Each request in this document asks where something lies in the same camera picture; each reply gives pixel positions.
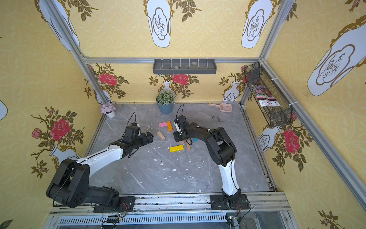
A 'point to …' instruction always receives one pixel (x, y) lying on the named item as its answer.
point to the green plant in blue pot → (165, 101)
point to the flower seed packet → (265, 98)
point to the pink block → (162, 124)
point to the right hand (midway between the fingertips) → (177, 138)
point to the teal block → (195, 139)
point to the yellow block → (176, 148)
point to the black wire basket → (277, 112)
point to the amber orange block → (169, 126)
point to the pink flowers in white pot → (108, 109)
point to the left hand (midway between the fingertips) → (150, 137)
